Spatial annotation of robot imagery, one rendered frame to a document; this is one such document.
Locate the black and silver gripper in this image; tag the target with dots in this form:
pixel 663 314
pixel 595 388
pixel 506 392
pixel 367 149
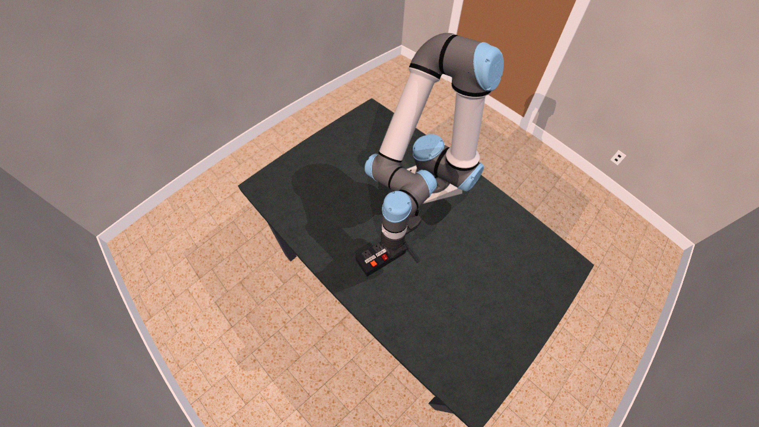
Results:
pixel 393 242

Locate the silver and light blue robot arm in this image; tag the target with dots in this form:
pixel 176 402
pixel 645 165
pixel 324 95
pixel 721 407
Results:
pixel 476 68

